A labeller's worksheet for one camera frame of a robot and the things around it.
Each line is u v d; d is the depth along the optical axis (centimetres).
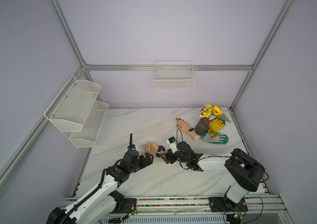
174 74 95
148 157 73
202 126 102
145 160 72
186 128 106
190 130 101
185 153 69
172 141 78
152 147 90
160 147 91
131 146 75
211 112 84
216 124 108
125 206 74
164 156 80
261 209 72
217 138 99
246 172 46
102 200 60
